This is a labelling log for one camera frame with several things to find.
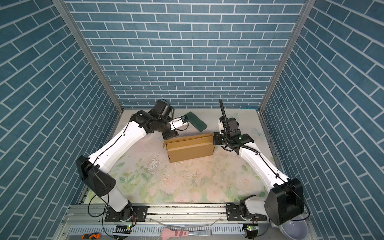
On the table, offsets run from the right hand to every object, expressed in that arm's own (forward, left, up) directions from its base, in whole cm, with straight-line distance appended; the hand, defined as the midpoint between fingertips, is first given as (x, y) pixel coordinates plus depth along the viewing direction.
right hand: (213, 135), depth 83 cm
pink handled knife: (-45, +19, -16) cm, 51 cm away
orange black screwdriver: (-49, +52, -15) cm, 73 cm away
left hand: (-1, +21, +6) cm, 21 cm away
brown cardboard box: (-7, +13, -4) cm, 15 cm away
